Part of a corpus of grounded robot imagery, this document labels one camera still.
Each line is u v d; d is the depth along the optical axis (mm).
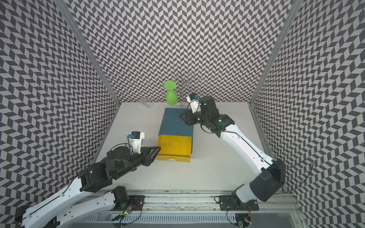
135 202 722
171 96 899
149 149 586
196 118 621
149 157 564
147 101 1211
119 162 451
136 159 552
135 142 562
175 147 789
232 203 657
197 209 722
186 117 656
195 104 645
